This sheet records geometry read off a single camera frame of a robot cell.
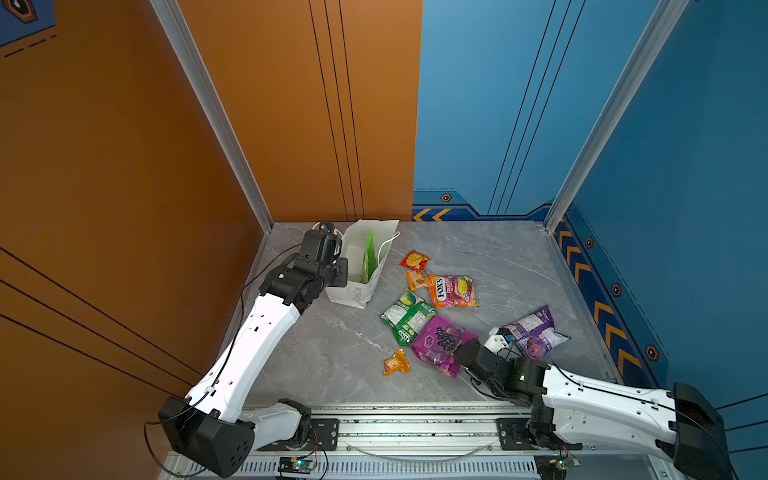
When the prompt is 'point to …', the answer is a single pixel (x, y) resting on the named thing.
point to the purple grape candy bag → (437, 343)
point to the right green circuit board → (554, 466)
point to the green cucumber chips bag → (370, 262)
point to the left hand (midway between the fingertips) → (337, 262)
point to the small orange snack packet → (416, 280)
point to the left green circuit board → (295, 465)
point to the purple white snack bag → (535, 334)
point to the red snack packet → (416, 261)
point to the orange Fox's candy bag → (452, 291)
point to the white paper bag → (357, 294)
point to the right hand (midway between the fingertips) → (447, 350)
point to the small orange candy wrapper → (397, 362)
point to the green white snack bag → (407, 316)
